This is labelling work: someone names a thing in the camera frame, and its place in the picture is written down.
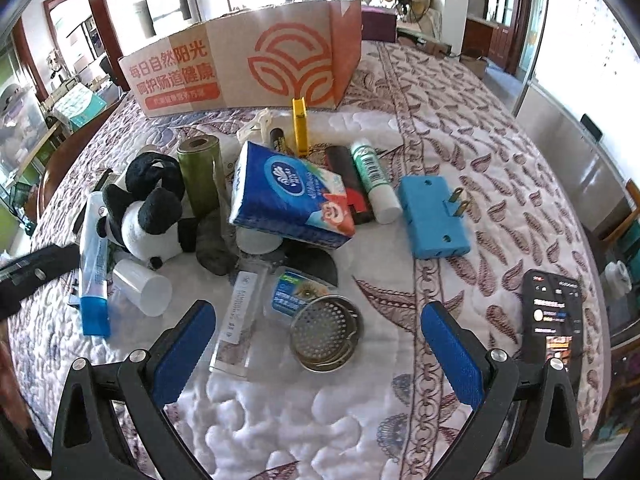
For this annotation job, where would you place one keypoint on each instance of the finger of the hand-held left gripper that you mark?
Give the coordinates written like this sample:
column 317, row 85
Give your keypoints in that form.
column 50, row 262

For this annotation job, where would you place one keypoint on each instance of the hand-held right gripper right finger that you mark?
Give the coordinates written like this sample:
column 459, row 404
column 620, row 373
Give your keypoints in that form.
column 452, row 355

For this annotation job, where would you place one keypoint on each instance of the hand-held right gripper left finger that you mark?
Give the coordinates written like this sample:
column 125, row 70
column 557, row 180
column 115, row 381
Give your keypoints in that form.
column 182, row 355

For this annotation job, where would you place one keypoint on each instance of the clear toothpick box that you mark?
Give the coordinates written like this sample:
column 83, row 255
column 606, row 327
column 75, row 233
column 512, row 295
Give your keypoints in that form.
column 240, row 315
column 145, row 290

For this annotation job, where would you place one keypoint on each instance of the orange print cardboard box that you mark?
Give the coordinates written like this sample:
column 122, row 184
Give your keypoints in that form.
column 280, row 55

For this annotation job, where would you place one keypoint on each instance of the blue white tube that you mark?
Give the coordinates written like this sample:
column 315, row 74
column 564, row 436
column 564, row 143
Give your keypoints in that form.
column 95, row 280

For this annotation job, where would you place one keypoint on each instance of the panda plush toy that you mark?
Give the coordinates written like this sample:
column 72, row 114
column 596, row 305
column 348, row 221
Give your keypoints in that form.
column 142, row 215

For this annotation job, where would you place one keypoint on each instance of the black smartphone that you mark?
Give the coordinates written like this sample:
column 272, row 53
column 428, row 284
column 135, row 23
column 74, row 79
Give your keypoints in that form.
column 552, row 320

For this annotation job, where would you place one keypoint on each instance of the grey sock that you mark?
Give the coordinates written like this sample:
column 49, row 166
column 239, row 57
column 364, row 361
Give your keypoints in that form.
column 212, row 247

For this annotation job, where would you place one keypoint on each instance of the blue eye drops package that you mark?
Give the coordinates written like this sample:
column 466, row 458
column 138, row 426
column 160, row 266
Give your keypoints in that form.
column 295, row 292

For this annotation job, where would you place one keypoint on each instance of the metal sink strainer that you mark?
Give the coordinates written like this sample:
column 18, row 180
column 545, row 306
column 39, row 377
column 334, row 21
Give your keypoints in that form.
column 325, row 332

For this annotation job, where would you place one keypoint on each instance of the white round lid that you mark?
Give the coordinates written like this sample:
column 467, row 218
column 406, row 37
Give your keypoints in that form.
column 255, row 242

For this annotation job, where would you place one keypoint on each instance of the clear plastic storage bin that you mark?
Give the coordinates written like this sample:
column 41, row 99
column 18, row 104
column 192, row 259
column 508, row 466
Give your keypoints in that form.
column 20, row 130

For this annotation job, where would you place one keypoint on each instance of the blue plug adapter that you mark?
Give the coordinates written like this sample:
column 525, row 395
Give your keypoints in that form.
column 432, row 220

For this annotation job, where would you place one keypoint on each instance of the teal cardboard box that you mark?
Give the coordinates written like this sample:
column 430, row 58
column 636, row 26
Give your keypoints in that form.
column 80, row 107

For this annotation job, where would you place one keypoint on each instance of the paisley quilted blanket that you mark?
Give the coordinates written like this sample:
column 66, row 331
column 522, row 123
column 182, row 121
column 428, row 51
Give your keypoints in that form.
column 490, row 200

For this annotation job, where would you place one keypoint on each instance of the green bag roll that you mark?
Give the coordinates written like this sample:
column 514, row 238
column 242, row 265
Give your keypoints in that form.
column 200, row 180

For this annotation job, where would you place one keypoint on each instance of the black and red box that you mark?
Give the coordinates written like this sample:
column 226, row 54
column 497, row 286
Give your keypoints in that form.
column 356, row 195

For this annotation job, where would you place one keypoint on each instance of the green white glue stick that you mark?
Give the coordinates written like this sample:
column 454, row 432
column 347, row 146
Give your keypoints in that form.
column 375, row 180

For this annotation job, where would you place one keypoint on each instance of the blue tissue pack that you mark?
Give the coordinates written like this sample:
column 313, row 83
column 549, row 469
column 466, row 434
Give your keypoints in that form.
column 290, row 195

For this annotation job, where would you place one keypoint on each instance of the black cylindrical battery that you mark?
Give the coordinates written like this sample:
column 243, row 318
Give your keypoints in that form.
column 278, row 141

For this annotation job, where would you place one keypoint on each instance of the black whiteboard eraser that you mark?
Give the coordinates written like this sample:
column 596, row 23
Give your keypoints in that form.
column 591, row 128

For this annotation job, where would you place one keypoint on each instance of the whiteboard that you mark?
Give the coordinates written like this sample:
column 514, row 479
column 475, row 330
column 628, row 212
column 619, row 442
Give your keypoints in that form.
column 575, row 60

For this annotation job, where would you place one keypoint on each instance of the purple box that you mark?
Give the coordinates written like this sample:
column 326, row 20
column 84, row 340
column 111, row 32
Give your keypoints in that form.
column 378, row 22

